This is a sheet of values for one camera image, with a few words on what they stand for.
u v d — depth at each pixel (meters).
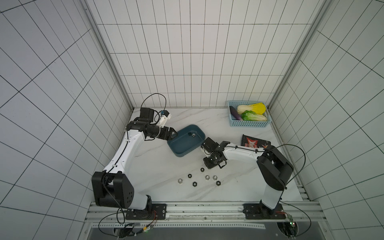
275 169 0.47
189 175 0.85
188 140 1.00
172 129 0.71
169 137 0.70
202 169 0.87
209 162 0.79
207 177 0.83
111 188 0.40
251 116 1.04
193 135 1.01
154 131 0.68
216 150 0.68
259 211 0.64
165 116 0.73
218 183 0.81
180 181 0.83
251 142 0.98
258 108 1.09
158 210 0.73
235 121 1.04
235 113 1.14
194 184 0.81
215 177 0.83
